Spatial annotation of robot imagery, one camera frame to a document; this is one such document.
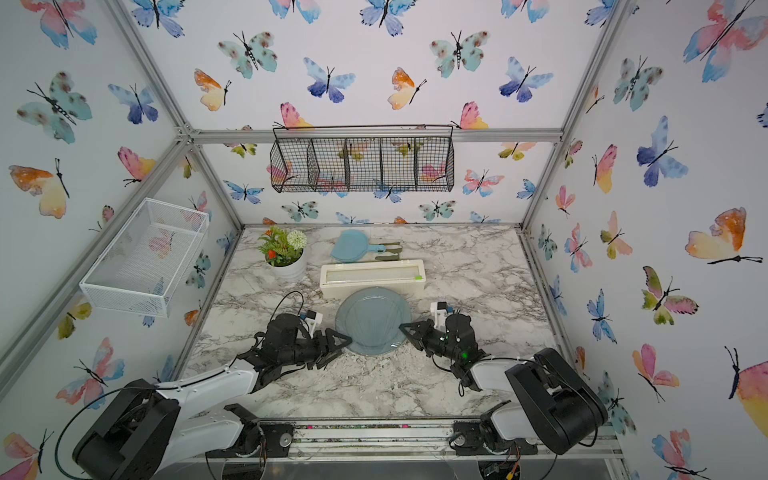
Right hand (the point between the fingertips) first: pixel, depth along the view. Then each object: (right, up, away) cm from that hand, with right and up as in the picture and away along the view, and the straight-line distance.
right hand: (400, 327), depth 82 cm
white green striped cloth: (-2, +22, +31) cm, 38 cm away
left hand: (-13, -5, 0) cm, 14 cm away
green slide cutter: (+6, +12, +14) cm, 20 cm away
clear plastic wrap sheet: (-8, +2, +3) cm, 9 cm away
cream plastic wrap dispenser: (+2, +13, +14) cm, 19 cm away
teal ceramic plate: (-8, +2, +3) cm, 9 cm away
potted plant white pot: (-35, +20, +9) cm, 41 cm away
